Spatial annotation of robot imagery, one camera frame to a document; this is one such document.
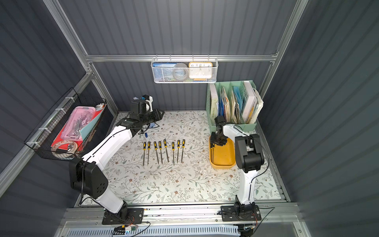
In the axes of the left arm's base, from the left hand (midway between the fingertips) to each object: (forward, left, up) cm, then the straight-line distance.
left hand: (161, 110), depth 83 cm
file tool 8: (-7, -11, -27) cm, 30 cm away
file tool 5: (-3, +2, -27) cm, 28 cm away
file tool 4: (-8, +4, -28) cm, 29 cm away
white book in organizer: (+13, -56, -6) cm, 58 cm away
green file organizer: (+13, -45, -4) cm, 47 cm away
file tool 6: (-9, -5, -28) cm, 30 cm away
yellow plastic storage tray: (-15, -37, -27) cm, 48 cm away
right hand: (-4, -35, -26) cm, 44 cm away
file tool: (-6, +15, -27) cm, 31 cm away
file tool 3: (-8, +7, -28) cm, 30 cm away
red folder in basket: (-22, +36, 0) cm, 42 cm away
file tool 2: (-8, +12, -28) cm, 32 cm away
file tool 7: (-7, -8, -28) cm, 30 cm away
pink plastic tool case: (-8, +40, +3) cm, 41 cm away
